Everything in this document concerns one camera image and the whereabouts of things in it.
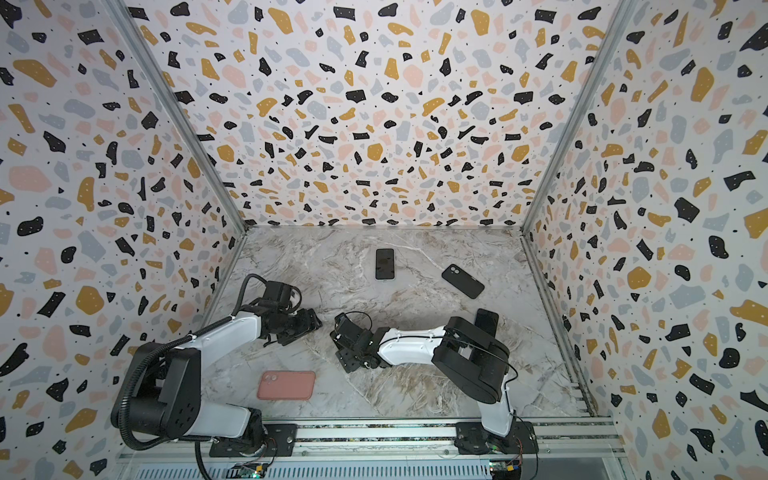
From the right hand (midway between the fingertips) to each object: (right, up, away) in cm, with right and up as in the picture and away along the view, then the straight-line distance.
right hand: (344, 349), depth 87 cm
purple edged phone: (+11, +24, +22) cm, 34 cm away
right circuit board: (+42, -24, -16) cm, 51 cm away
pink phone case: (-15, -9, -3) cm, 18 cm away
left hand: (-10, +7, +3) cm, 12 cm away
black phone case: (+39, +18, +20) cm, 47 cm away
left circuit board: (-19, -23, -17) cm, 35 cm away
